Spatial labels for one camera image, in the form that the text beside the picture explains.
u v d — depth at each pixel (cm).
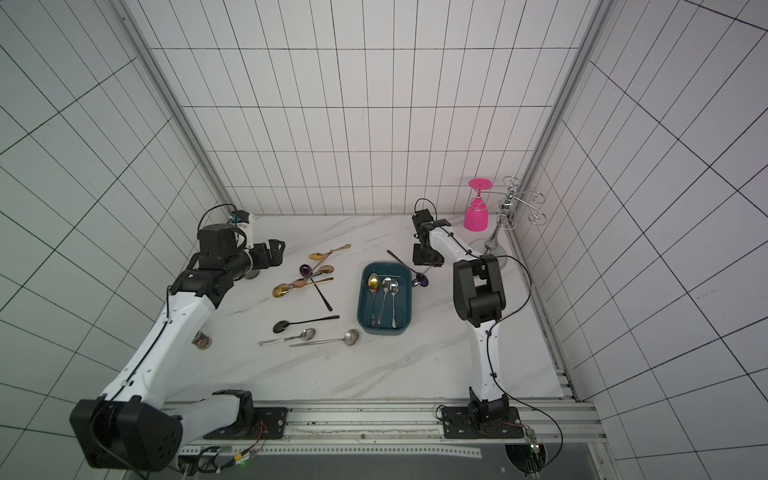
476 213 98
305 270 101
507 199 85
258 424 71
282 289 98
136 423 37
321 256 107
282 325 90
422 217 86
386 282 98
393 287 97
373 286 97
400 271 102
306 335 86
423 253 89
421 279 100
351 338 85
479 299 58
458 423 72
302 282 99
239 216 67
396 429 73
